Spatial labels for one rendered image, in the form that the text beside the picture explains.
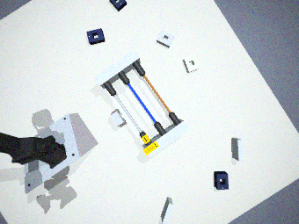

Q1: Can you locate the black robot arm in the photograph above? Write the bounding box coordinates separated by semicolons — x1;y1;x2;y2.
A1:
0;133;67;169

